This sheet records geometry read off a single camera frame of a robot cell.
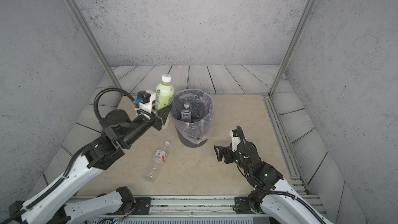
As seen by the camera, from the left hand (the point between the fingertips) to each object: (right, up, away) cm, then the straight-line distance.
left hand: (169, 103), depth 58 cm
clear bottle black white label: (+3, -6, +31) cm, 31 cm away
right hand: (+24, -19, +17) cm, 35 cm away
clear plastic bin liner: (+11, -1, +31) cm, 33 cm away
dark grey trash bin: (+5, -20, +23) cm, 31 cm away
